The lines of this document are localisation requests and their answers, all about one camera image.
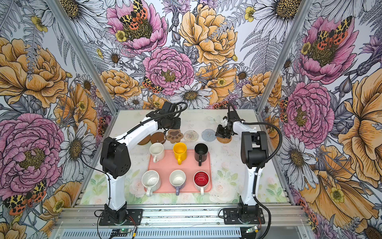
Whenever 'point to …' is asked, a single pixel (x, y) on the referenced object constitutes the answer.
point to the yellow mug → (180, 150)
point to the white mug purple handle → (177, 179)
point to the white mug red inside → (201, 180)
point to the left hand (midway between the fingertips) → (177, 127)
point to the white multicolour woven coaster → (191, 136)
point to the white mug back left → (156, 150)
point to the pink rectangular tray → (189, 166)
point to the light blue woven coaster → (208, 135)
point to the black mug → (201, 153)
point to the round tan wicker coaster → (224, 140)
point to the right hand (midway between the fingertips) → (216, 137)
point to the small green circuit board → (120, 232)
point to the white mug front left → (151, 181)
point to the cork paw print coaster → (174, 135)
